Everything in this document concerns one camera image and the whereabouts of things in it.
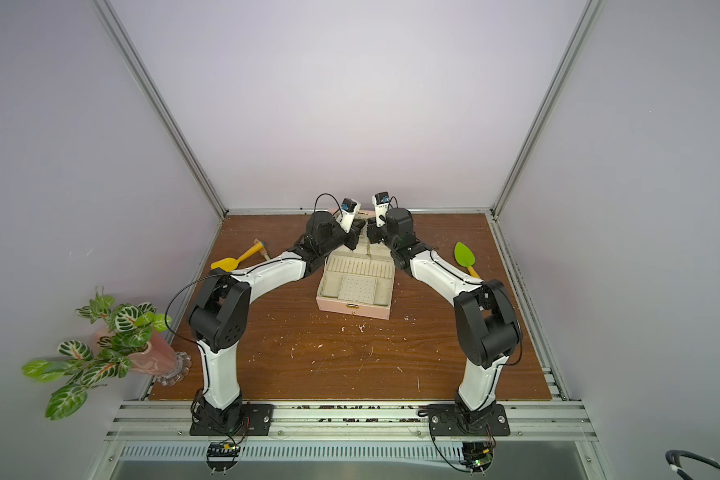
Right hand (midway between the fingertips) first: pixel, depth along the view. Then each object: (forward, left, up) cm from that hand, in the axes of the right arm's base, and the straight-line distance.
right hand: (379, 210), depth 89 cm
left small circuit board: (-60, +38, -26) cm, 76 cm away
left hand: (-1, +5, -2) cm, 6 cm away
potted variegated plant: (-44, +49, +5) cm, 66 cm away
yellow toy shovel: (-6, +53, -21) cm, 58 cm away
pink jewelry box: (-15, +7, -16) cm, 23 cm away
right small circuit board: (-58, -24, -27) cm, 69 cm away
